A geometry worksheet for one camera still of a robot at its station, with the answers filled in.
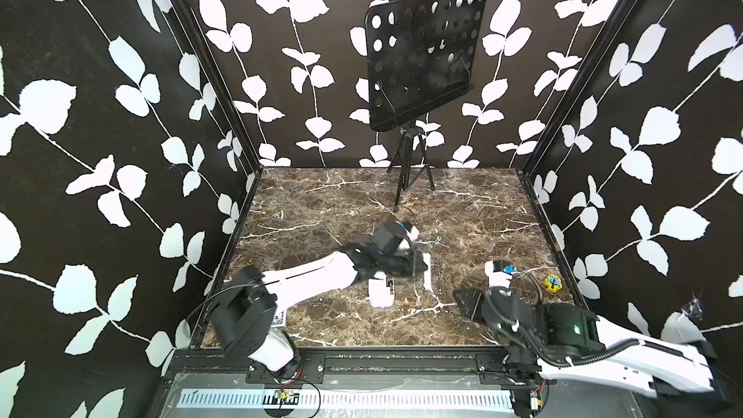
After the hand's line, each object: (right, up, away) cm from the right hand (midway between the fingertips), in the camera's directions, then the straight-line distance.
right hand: (452, 296), depth 69 cm
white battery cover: (-5, +3, +8) cm, 10 cm away
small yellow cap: (+37, -3, +19) cm, 41 cm away
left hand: (-4, +6, +7) cm, 10 cm away
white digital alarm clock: (-17, -4, +15) cm, 23 cm away
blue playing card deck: (-46, -10, +12) cm, 49 cm away
